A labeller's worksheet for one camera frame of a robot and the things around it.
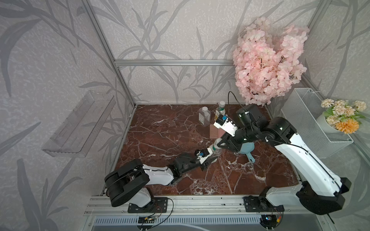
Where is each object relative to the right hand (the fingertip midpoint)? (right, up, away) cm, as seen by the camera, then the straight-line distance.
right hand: (220, 140), depth 63 cm
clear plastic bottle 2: (+7, +16, +32) cm, 37 cm away
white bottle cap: (+7, +19, +33) cm, 39 cm away
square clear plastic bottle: (-4, +10, +36) cm, 38 cm away
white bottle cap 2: (-4, +15, +33) cm, 37 cm away
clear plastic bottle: (-1, -5, +2) cm, 6 cm away
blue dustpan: (+22, -10, +27) cm, 37 cm away
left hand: (0, -10, +11) cm, 15 cm away
